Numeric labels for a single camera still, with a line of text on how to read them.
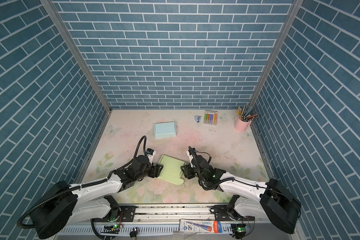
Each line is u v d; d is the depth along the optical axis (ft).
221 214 2.42
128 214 2.42
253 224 2.28
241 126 3.41
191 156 2.46
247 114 3.41
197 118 3.71
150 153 2.53
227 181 1.81
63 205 1.35
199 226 2.28
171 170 2.78
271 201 1.36
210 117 3.77
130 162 2.22
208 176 2.07
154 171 2.48
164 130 3.36
